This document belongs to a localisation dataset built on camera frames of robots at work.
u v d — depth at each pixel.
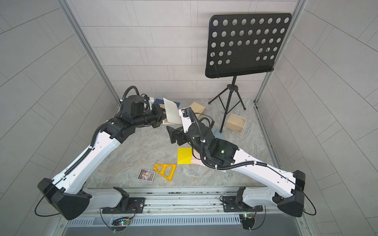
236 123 1.04
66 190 0.37
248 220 0.68
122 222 0.65
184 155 0.88
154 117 0.59
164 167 0.83
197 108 1.16
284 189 0.38
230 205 0.67
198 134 0.43
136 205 0.71
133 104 0.48
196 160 0.54
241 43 0.66
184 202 0.72
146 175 0.79
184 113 0.50
